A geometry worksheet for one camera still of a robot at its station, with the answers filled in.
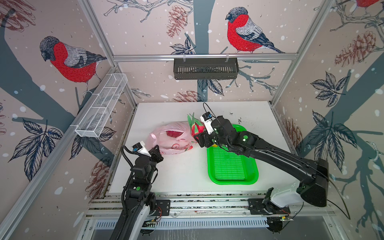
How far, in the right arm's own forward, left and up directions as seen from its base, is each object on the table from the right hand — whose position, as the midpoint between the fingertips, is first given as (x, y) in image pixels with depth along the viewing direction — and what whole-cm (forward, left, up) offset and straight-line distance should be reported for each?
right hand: (198, 134), depth 73 cm
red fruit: (+1, +1, +6) cm, 6 cm away
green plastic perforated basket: (-6, -16, -26) cm, 32 cm away
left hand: (-3, +21, -7) cm, 23 cm away
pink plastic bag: (+10, +17, -19) cm, 27 cm away
